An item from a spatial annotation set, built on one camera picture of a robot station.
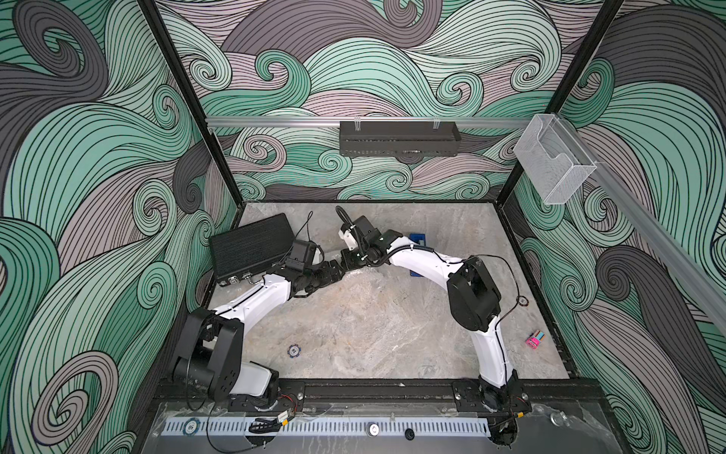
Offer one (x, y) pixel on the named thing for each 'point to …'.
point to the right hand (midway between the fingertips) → (337, 266)
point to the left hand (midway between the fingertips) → (335, 272)
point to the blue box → (419, 238)
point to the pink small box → (534, 339)
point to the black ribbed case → (250, 250)
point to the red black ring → (518, 300)
